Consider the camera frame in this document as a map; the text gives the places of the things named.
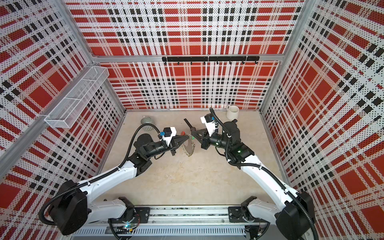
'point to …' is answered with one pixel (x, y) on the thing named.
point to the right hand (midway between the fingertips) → (194, 133)
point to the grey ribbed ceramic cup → (147, 120)
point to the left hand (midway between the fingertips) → (189, 136)
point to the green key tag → (193, 137)
